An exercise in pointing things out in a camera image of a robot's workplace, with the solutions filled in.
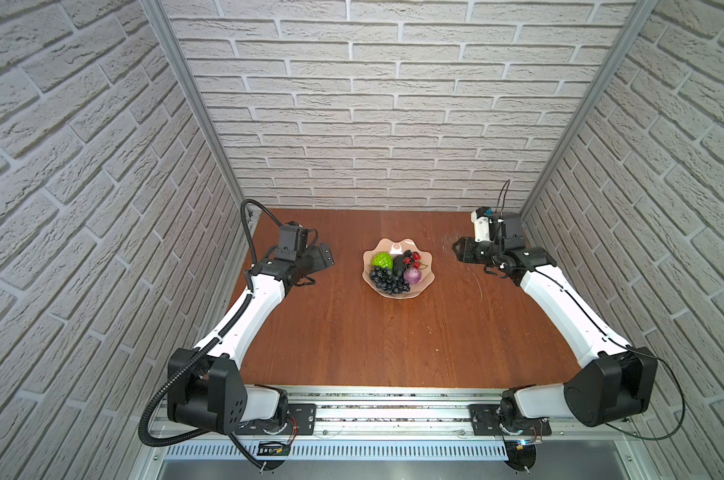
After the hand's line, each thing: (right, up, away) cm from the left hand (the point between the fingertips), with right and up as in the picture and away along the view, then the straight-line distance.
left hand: (315, 251), depth 84 cm
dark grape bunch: (+21, -9, +8) cm, 24 cm away
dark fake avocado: (+25, -5, +14) cm, 30 cm away
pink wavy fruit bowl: (+24, +1, +19) cm, 31 cm away
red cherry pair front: (+31, -5, +14) cm, 35 cm away
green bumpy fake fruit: (+20, -3, +12) cm, 24 cm away
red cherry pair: (+32, -2, +16) cm, 36 cm away
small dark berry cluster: (+29, -1, +19) cm, 35 cm away
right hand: (+41, +4, -3) cm, 41 cm away
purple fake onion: (+30, -8, +11) cm, 33 cm away
